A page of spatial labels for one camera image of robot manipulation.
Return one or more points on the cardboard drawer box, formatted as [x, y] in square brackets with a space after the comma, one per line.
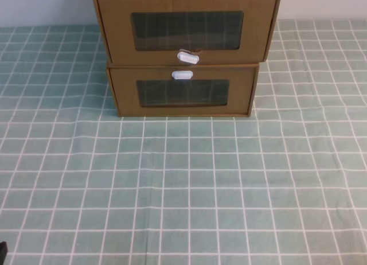
[152, 32]
[214, 90]

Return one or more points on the cyan checkered tablecloth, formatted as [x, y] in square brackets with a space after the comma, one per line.
[80, 185]

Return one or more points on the black object at edge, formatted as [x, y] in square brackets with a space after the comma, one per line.
[3, 252]

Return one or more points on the white drawer handle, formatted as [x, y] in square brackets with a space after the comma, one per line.
[187, 57]
[182, 75]

